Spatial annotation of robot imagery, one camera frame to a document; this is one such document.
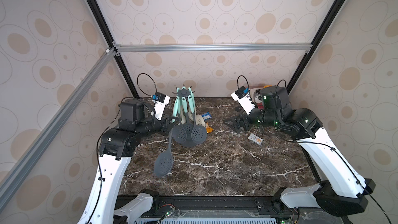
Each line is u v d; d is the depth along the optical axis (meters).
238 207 0.75
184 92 0.68
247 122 0.52
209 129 1.02
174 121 0.60
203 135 0.86
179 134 0.85
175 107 0.60
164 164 0.64
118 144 0.38
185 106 0.69
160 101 0.51
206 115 1.08
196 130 0.84
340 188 0.39
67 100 0.61
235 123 0.51
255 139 0.97
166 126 0.51
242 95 0.50
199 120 0.91
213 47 1.41
